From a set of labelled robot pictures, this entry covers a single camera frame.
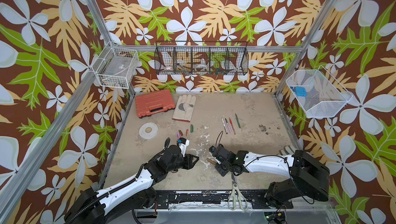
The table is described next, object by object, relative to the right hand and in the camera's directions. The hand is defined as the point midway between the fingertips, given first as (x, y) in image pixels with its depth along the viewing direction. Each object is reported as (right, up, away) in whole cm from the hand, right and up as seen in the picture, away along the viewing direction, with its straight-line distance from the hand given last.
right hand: (216, 166), depth 86 cm
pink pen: (+10, +21, +16) cm, 28 cm away
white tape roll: (-43, +18, +14) cm, 49 cm away
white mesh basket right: (+54, +39, -9) cm, 67 cm away
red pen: (+12, +23, +18) cm, 32 cm away
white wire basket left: (-57, +56, +1) cm, 81 cm away
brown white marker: (+8, +20, +15) cm, 27 cm away
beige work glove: (-21, +33, +25) cm, 46 cm away
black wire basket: (-8, +65, +12) cm, 67 cm away
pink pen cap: (-23, +15, +11) cm, 30 cm away
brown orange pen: (-3, +3, +1) cm, 4 cm away
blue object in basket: (+48, +42, +1) cm, 64 cm away
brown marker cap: (-22, +17, +13) cm, 31 cm away
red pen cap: (-17, +18, +14) cm, 29 cm away
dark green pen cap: (-14, +20, +14) cm, 28 cm away
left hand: (-11, +7, -6) cm, 14 cm away
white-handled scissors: (+6, -13, -11) cm, 18 cm away
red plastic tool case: (-42, +37, +22) cm, 60 cm away
